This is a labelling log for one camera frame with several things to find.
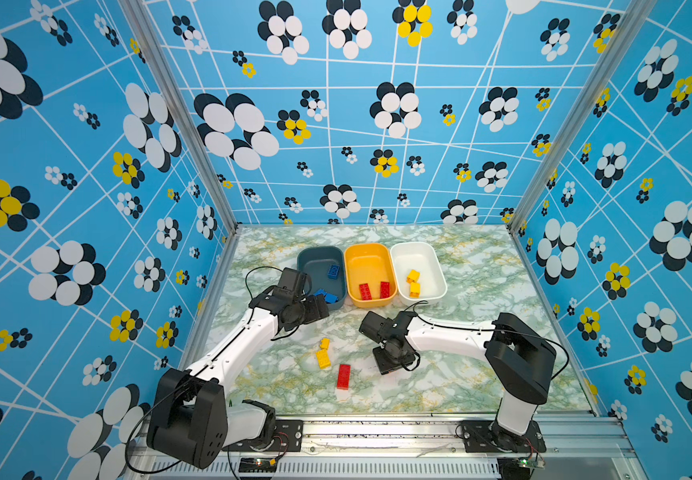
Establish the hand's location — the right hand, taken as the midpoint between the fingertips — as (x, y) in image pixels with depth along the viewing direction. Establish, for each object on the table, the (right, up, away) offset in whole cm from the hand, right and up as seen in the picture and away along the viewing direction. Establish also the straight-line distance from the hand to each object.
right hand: (387, 366), depth 86 cm
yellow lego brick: (+11, +20, +13) cm, 27 cm away
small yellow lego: (+11, +25, +16) cm, 32 cm away
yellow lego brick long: (-19, +2, 0) cm, 19 cm away
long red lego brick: (-13, -3, -4) cm, 14 cm away
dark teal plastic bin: (-24, +30, +21) cm, 44 cm away
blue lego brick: (-17, +26, +19) cm, 37 cm away
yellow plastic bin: (-4, +25, +19) cm, 32 cm away
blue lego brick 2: (-18, +18, +10) cm, 27 cm away
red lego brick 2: (+1, +21, +13) cm, 24 cm away
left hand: (-20, +16, 0) cm, 26 cm away
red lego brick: (-6, +19, +13) cm, 24 cm away
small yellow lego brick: (-19, +5, +3) cm, 20 cm away
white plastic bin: (+16, +31, +25) cm, 43 cm away
